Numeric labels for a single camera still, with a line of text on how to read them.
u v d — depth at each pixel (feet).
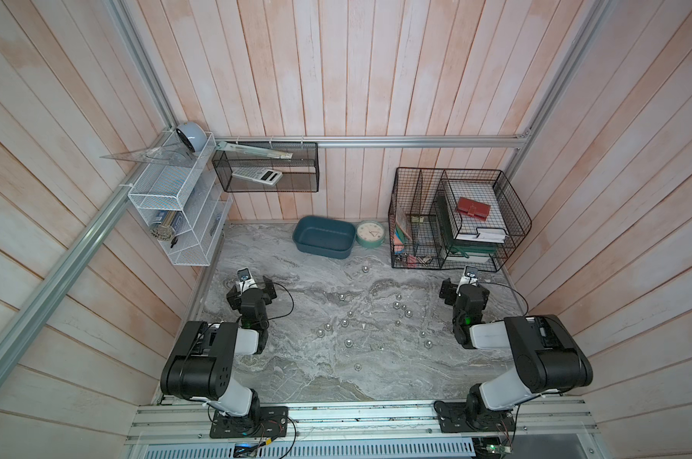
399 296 3.21
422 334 2.89
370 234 3.72
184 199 2.32
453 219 3.11
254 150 3.01
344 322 2.97
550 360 1.49
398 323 2.98
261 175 3.22
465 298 2.37
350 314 3.04
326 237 3.79
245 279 2.55
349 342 2.82
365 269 3.42
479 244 3.22
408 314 3.04
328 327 2.96
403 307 3.12
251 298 2.31
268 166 3.41
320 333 2.91
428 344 2.83
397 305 3.12
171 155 2.82
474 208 3.05
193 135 2.79
